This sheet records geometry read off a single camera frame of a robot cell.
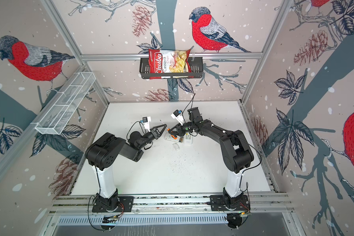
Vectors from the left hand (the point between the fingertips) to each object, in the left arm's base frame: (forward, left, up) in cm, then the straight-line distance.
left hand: (165, 126), depth 84 cm
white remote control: (+3, 0, -16) cm, 16 cm away
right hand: (-2, -2, -5) cm, 6 cm away
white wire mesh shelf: (-4, +55, +13) cm, 56 cm away
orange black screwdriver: (0, -2, -3) cm, 3 cm away
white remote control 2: (+1, -14, -17) cm, 22 cm away
